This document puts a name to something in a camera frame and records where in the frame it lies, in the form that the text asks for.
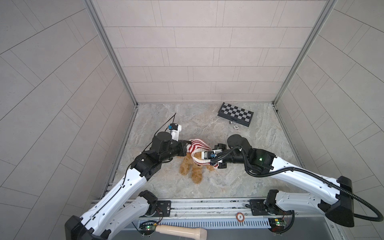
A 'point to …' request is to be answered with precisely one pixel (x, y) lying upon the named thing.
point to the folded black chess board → (236, 114)
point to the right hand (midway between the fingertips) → (204, 155)
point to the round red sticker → (240, 217)
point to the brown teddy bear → (188, 165)
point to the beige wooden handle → (191, 232)
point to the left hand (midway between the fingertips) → (195, 143)
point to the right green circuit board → (276, 222)
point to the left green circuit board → (148, 227)
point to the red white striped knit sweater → (196, 145)
